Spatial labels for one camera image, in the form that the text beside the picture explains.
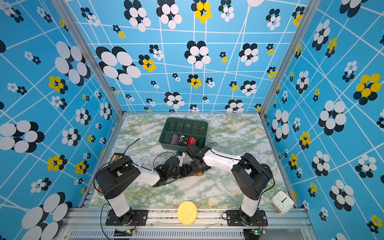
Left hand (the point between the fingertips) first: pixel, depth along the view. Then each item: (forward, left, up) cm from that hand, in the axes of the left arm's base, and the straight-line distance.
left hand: (195, 169), depth 89 cm
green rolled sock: (+17, -4, +4) cm, 18 cm away
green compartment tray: (+36, +4, -5) cm, 37 cm away
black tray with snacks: (+8, +50, +1) cm, 51 cm away
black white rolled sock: (+17, +8, +5) cm, 20 cm away
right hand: (+1, -2, -1) cm, 3 cm away
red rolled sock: (+19, +2, +4) cm, 19 cm away
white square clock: (-18, -45, +2) cm, 49 cm away
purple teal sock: (-5, 0, +7) cm, 9 cm away
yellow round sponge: (-23, +4, +2) cm, 24 cm away
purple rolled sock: (+19, +14, +5) cm, 24 cm away
